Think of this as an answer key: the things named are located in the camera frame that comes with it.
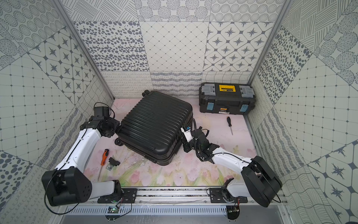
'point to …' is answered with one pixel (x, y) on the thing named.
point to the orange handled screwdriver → (105, 155)
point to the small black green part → (113, 162)
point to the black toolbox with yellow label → (226, 98)
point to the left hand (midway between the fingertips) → (121, 124)
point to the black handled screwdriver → (229, 120)
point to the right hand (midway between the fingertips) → (182, 141)
